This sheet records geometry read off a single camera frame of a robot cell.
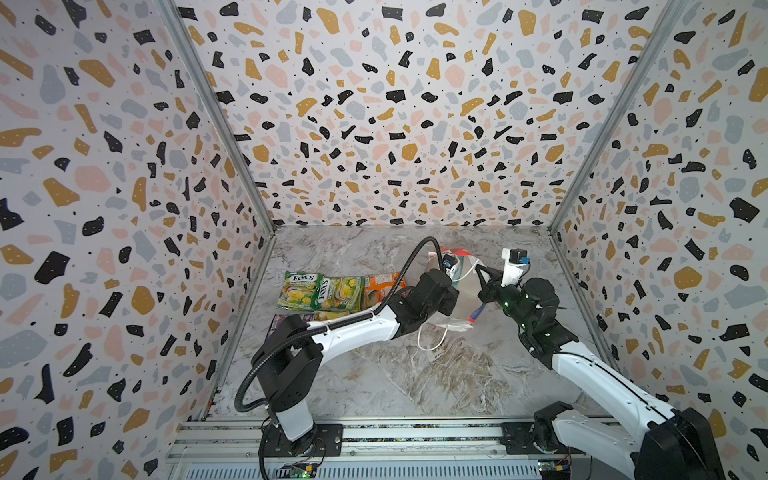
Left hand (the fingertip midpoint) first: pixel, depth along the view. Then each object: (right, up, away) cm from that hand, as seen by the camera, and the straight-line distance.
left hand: (455, 281), depth 81 cm
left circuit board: (-37, -44, -11) cm, 58 cm away
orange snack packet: (-22, -4, +19) cm, 30 cm away
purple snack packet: (-54, -13, +14) cm, 57 cm away
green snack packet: (-48, -4, +17) cm, 51 cm away
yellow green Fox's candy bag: (-33, -5, +18) cm, 38 cm away
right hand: (+4, +5, -6) cm, 9 cm away
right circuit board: (+21, -44, -10) cm, 50 cm away
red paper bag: (0, +5, -11) cm, 12 cm away
